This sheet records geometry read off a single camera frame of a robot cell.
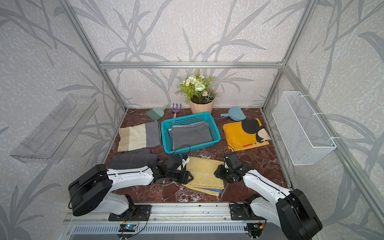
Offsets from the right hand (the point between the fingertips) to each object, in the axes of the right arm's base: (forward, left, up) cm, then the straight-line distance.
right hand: (215, 173), depth 85 cm
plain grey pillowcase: (+25, +19, +1) cm, 32 cm away
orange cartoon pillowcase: (+28, -24, -1) cm, 37 cm away
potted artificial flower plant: (+41, +11, +27) cm, 50 cm away
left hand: (-4, +14, +1) cm, 15 cm away
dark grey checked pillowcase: (+10, +51, +1) cm, 52 cm away
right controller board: (-25, -18, -6) cm, 32 cm away
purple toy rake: (+52, +29, -1) cm, 59 cm away
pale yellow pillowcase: (+2, +7, 0) cm, 8 cm away
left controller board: (-25, +44, -2) cm, 51 cm away
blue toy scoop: (+47, -19, -1) cm, 51 cm away
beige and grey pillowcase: (+26, +51, +1) cm, 57 cm away
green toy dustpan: (+48, +44, 0) cm, 65 cm away
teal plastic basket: (+31, +32, +8) cm, 45 cm away
